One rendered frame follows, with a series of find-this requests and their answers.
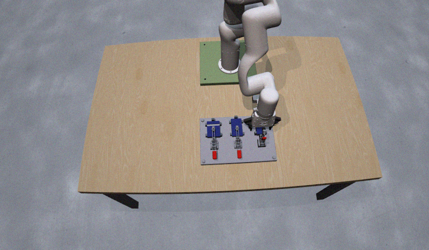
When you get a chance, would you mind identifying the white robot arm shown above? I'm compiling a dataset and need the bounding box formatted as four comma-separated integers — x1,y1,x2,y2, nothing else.
218,0,282,119

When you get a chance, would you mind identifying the toggle clamp with red handle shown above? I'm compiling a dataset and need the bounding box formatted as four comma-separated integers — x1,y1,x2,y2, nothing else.
234,125,242,159
210,126,218,160
257,127,266,147

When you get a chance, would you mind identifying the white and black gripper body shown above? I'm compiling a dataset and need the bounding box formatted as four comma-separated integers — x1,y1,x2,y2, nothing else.
251,111,276,127

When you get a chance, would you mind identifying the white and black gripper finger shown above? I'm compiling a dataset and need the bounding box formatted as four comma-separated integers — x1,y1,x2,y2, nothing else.
269,116,281,130
244,117,252,131

